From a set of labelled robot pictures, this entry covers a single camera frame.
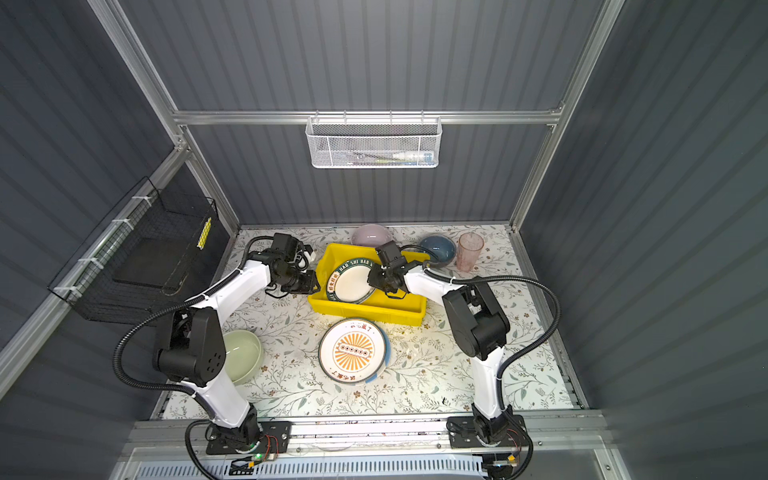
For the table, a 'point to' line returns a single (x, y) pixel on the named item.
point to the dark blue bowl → (443, 247)
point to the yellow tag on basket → (204, 234)
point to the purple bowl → (372, 235)
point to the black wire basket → (157, 251)
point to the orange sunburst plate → (352, 350)
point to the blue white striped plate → (387, 356)
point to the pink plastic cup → (470, 245)
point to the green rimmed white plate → (347, 283)
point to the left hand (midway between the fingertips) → (316, 287)
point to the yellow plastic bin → (407, 310)
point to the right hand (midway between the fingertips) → (372, 280)
